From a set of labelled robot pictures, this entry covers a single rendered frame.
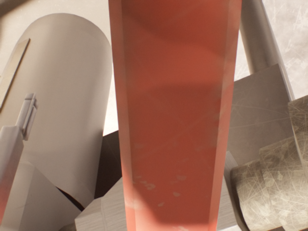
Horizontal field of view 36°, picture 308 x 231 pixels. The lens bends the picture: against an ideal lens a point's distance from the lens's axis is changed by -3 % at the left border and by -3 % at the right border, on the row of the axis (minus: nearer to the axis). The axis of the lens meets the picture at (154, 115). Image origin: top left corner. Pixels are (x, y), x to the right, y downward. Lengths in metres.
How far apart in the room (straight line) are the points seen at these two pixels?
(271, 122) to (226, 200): 0.11
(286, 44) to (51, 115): 0.45
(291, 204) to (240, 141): 0.11
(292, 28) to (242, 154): 0.41
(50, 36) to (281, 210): 0.21
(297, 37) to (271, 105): 0.39
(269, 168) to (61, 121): 0.13
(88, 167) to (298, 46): 0.46
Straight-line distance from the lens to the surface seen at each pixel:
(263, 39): 0.35
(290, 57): 0.68
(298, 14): 0.64
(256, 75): 0.31
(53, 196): 0.22
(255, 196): 0.17
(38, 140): 0.25
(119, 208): 0.18
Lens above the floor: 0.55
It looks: 49 degrees down
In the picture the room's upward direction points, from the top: 178 degrees counter-clockwise
